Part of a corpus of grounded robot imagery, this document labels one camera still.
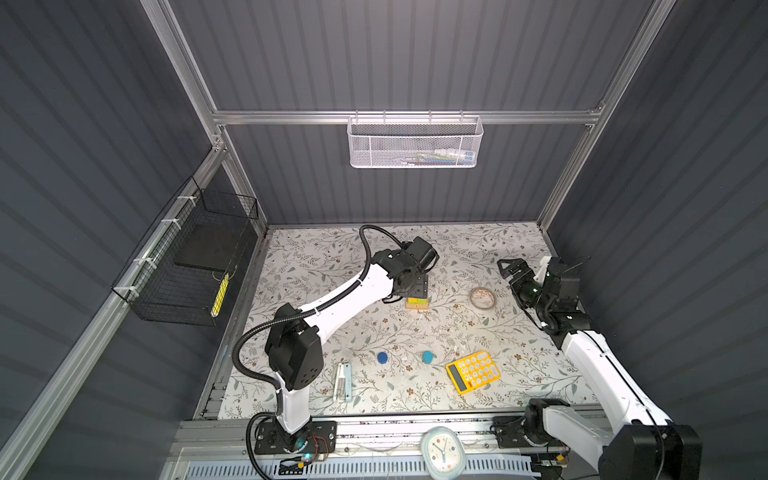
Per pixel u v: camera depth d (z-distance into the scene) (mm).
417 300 751
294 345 457
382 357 867
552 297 609
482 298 991
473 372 826
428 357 866
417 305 962
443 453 693
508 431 738
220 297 682
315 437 724
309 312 476
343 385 798
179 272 720
